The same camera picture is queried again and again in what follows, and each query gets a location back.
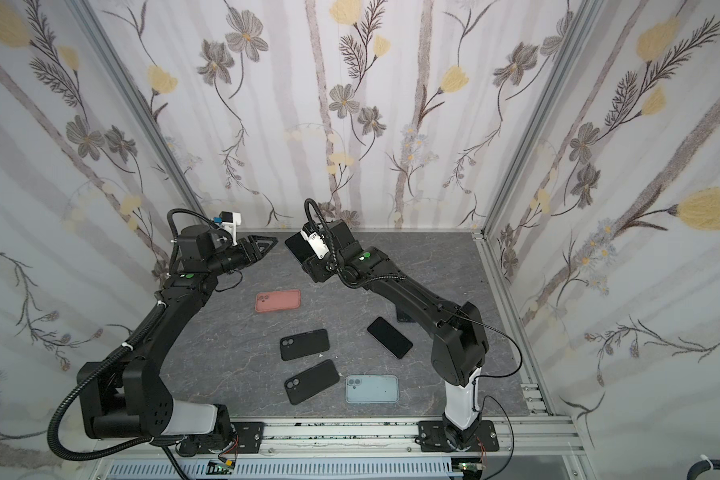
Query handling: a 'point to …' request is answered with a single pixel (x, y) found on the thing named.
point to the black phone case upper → (298, 345)
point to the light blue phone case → (371, 389)
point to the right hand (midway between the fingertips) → (308, 249)
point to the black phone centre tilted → (390, 337)
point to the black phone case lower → (308, 382)
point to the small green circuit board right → (471, 466)
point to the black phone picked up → (301, 247)
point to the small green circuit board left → (214, 468)
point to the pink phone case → (277, 300)
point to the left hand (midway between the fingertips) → (268, 234)
